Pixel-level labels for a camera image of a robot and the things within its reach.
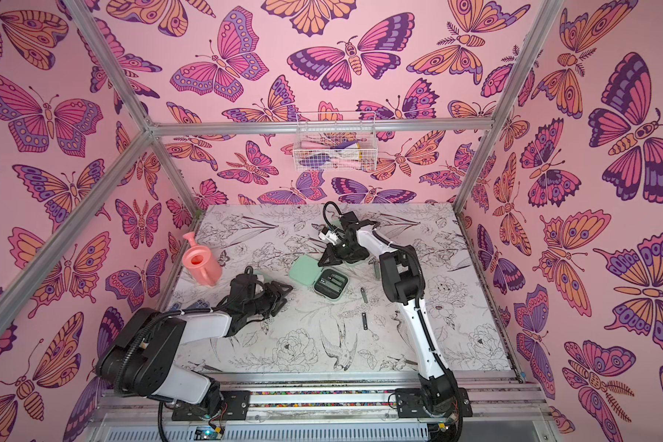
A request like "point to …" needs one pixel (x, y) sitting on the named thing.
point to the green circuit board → (207, 433)
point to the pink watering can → (200, 261)
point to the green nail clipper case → (265, 275)
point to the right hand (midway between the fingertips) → (322, 261)
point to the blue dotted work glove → (198, 304)
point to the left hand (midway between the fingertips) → (294, 290)
